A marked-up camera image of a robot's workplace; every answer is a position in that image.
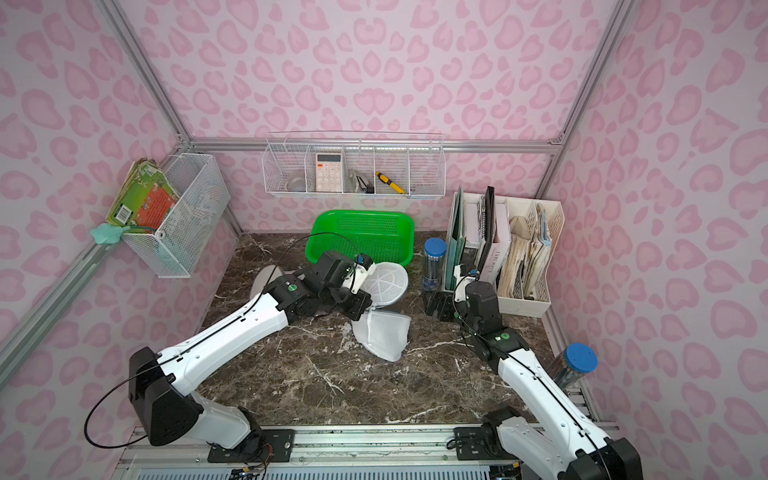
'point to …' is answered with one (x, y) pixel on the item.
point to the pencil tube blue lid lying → (570, 365)
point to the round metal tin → (296, 185)
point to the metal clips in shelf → (365, 188)
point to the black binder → (489, 226)
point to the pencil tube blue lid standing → (433, 263)
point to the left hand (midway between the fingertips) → (370, 296)
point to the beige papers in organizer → (531, 249)
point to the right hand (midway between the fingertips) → (434, 293)
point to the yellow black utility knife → (385, 179)
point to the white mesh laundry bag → (261, 278)
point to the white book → (497, 253)
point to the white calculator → (329, 176)
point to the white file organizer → (474, 211)
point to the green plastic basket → (384, 235)
